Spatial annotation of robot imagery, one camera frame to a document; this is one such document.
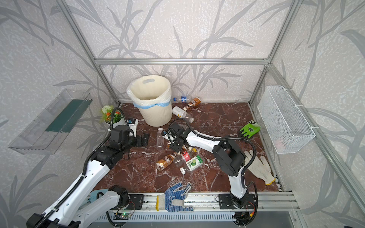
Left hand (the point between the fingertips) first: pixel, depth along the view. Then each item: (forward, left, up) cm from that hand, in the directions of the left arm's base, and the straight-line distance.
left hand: (143, 129), depth 78 cm
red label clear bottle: (-11, -21, -17) cm, 29 cm away
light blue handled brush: (-31, +13, -2) cm, 34 cm away
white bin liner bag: (+37, +5, -5) cm, 38 cm away
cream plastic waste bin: (+16, -2, -10) cm, 19 cm away
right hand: (+3, -16, -15) cm, 23 cm away
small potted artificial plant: (+14, +22, -10) cm, 28 cm away
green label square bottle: (-14, -27, -17) cm, 35 cm away
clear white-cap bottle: (+5, -5, -19) cm, 20 cm away
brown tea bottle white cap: (-12, -11, -16) cm, 23 cm away
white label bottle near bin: (+25, -18, -16) cm, 35 cm away
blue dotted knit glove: (-32, -17, -16) cm, 40 cm away
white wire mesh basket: (-8, -69, +14) cm, 71 cm away
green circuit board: (-38, +8, -22) cm, 45 cm away
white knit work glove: (-15, -69, -20) cm, 74 cm away
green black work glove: (+13, -70, -20) cm, 74 cm away
